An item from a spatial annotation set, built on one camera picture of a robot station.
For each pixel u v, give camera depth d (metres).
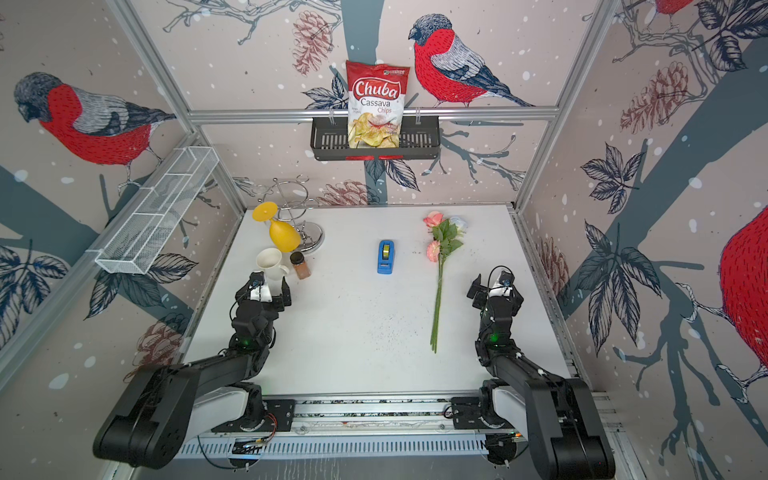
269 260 0.98
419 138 0.95
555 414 0.42
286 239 0.93
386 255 1.01
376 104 0.83
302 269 0.97
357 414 0.75
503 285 0.72
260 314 0.67
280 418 0.73
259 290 0.73
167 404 0.42
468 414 0.73
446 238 1.03
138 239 0.72
